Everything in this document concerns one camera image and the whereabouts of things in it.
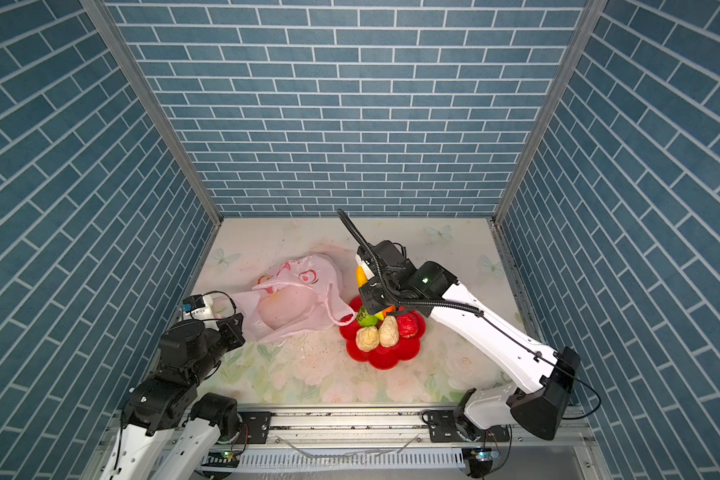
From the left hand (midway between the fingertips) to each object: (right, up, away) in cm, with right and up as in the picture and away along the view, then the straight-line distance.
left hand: (246, 314), depth 73 cm
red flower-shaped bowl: (+34, -15, +13) cm, 40 cm away
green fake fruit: (+29, -5, +14) cm, 32 cm away
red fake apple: (+41, -6, +12) cm, 43 cm away
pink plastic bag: (+4, -1, +26) cm, 26 cm away
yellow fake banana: (+28, +9, -1) cm, 30 cm away
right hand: (+29, +6, -1) cm, 29 cm away
